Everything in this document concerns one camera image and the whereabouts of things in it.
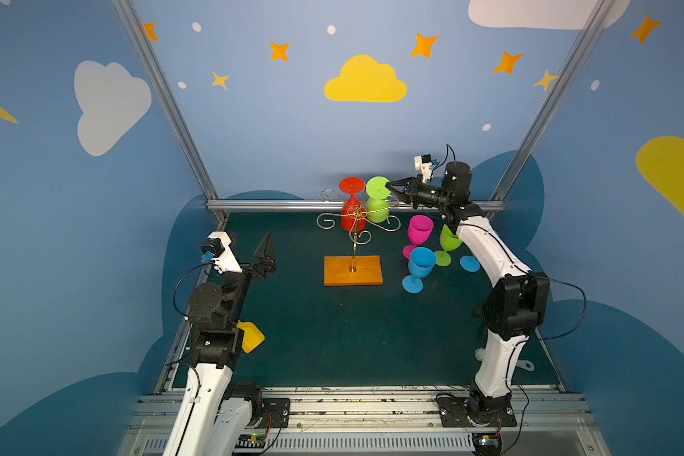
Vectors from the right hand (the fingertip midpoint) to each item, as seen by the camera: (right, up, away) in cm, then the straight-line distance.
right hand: (392, 182), depth 80 cm
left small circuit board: (-38, -69, -7) cm, 79 cm away
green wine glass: (-3, -5, +5) cm, 8 cm away
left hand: (-35, -15, -16) cm, 41 cm away
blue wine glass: (+11, -24, +8) cm, 28 cm away
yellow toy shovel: (-42, -46, +6) cm, 63 cm away
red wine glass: (-11, -10, -2) cm, 15 cm away
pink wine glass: (+13, -13, +17) cm, 24 cm away
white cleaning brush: (+40, -53, +2) cm, 66 cm away
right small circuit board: (+24, -70, -7) cm, 75 cm away
